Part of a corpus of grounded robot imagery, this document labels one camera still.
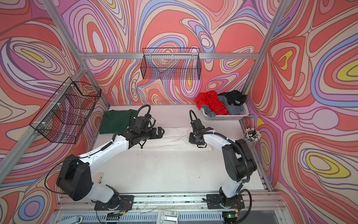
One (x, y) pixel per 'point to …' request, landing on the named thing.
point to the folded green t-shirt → (113, 121)
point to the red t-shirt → (211, 99)
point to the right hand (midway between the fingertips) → (194, 142)
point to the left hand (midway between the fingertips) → (160, 130)
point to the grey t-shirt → (234, 109)
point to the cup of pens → (251, 136)
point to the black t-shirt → (234, 97)
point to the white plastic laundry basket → (228, 117)
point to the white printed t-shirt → (174, 138)
